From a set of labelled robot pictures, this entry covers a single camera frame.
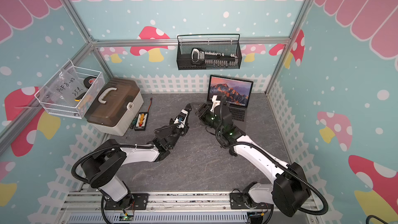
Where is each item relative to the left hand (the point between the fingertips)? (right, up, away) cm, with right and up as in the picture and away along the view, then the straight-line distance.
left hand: (187, 113), depth 83 cm
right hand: (+4, +3, -10) cm, 11 cm away
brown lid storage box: (-43, +2, +4) cm, 43 cm away
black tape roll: (-50, +17, -4) cm, 53 cm away
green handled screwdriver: (-37, -7, +19) cm, 42 cm away
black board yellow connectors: (-32, -6, +19) cm, 38 cm away
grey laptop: (+33, +14, +25) cm, 43 cm away
